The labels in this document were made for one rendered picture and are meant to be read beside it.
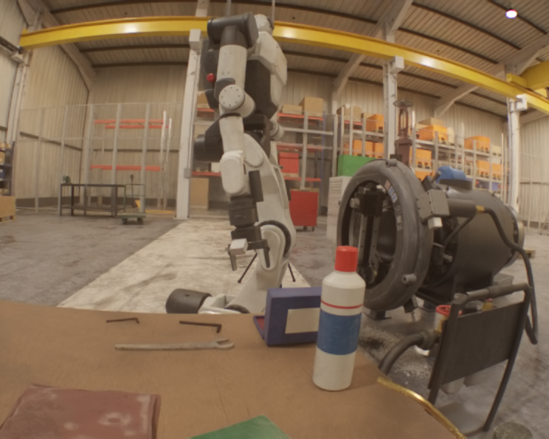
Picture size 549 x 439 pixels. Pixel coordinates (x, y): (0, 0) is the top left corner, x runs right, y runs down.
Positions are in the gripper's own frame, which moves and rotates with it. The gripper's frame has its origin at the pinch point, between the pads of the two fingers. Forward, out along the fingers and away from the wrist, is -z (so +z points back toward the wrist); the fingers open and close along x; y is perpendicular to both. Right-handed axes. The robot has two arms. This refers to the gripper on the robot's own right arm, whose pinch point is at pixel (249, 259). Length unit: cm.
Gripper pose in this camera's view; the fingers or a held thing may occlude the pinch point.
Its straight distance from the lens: 97.6
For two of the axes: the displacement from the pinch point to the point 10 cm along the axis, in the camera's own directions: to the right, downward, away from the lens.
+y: 2.4, -0.6, 9.7
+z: -1.4, -9.9, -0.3
